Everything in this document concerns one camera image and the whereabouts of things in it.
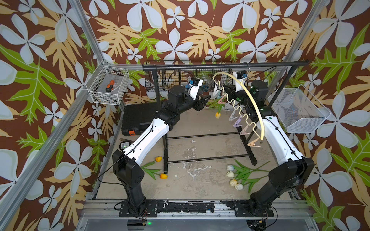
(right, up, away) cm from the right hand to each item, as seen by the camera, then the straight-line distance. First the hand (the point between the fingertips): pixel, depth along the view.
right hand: (224, 85), depth 73 cm
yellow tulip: (-5, -10, +1) cm, 11 cm away
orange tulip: (-40, -50, +13) cm, 65 cm away
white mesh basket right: (+45, -13, +8) cm, 48 cm away
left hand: (-9, -5, -5) cm, 11 cm away
